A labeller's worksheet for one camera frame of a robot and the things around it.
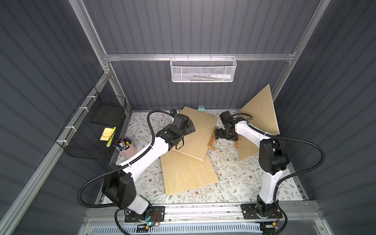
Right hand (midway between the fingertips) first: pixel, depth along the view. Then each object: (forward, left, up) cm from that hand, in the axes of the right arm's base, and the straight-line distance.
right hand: (224, 137), depth 96 cm
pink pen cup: (-11, +61, +4) cm, 63 cm away
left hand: (-5, +24, +17) cm, 29 cm away
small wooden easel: (-1, +8, -4) cm, 9 cm away
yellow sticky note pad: (-12, +66, +20) cm, 70 cm away
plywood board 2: (-24, +27, -1) cm, 36 cm away
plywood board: (-4, +19, -2) cm, 20 cm away
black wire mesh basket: (-17, +74, +23) cm, 80 cm away
